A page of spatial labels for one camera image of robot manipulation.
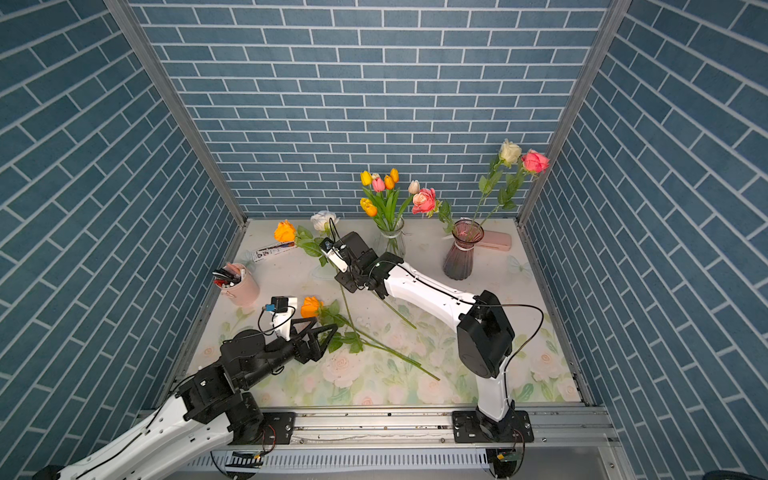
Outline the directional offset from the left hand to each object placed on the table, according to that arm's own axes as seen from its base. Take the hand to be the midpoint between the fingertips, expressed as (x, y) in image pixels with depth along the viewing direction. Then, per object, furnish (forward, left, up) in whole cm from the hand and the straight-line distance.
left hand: (334, 328), depth 69 cm
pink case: (+43, -53, -17) cm, 70 cm away
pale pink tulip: (+43, -20, +7) cm, 48 cm away
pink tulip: (+41, -9, +10) cm, 43 cm away
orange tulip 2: (+43, -12, +9) cm, 46 cm away
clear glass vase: (+37, -13, -10) cm, 40 cm away
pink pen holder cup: (+19, +33, -10) cm, 39 cm away
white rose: (+30, +7, +6) cm, 31 cm away
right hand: (+20, -1, -3) cm, 20 cm away
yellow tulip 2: (+32, -6, +10) cm, 34 cm away
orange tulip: (+47, -14, +10) cm, 50 cm away
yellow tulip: (+44, -5, +10) cm, 46 cm away
